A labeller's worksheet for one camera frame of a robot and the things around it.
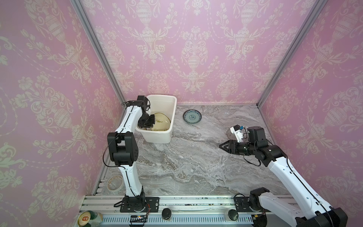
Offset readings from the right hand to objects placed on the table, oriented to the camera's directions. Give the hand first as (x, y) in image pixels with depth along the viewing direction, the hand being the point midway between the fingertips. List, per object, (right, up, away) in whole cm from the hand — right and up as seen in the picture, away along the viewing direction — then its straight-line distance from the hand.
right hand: (223, 146), depth 75 cm
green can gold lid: (-62, -29, -13) cm, 70 cm away
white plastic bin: (-37, +24, +35) cm, 56 cm away
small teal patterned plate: (-14, +16, +38) cm, 44 cm away
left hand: (-42, +10, +18) cm, 46 cm away
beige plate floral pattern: (-36, +12, +25) cm, 45 cm away
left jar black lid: (-29, -28, -11) cm, 42 cm away
